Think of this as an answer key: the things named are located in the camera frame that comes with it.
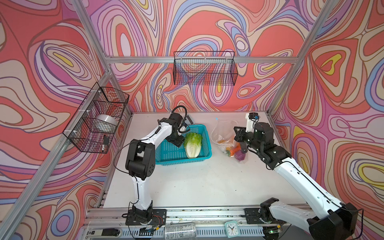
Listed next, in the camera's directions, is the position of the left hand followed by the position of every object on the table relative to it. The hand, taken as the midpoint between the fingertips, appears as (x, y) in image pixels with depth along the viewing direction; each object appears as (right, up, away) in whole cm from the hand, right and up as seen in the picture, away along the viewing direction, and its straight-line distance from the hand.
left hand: (177, 140), depth 96 cm
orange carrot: (+34, -6, -8) cm, 35 cm away
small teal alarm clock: (+29, -40, -27) cm, 56 cm away
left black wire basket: (-38, +9, -24) cm, 46 cm away
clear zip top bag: (+28, +5, -5) cm, 29 cm away
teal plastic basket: (-7, -9, 0) cm, 11 cm away
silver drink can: (+4, -38, -31) cm, 49 cm away
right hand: (+32, +7, -20) cm, 38 cm away
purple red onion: (+39, -9, -6) cm, 40 cm away
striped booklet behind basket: (+7, +13, +15) cm, 21 cm away
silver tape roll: (-32, +10, -26) cm, 42 cm away
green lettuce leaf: (+10, -1, -5) cm, 11 cm away
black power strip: (-30, -39, -30) cm, 58 cm away
